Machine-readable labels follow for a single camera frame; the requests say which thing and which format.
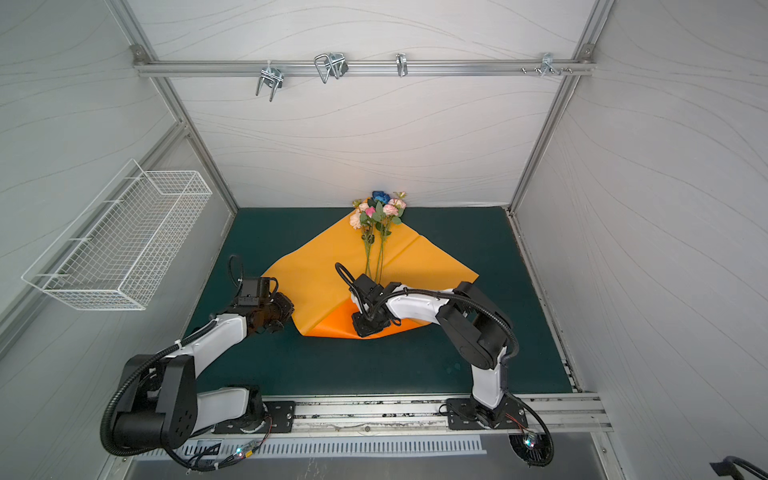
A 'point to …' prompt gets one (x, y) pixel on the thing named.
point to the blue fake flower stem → (381, 196)
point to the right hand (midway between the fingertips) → (363, 324)
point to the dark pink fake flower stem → (368, 220)
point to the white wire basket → (118, 247)
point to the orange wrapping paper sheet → (322, 301)
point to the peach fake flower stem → (355, 222)
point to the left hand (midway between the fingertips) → (300, 301)
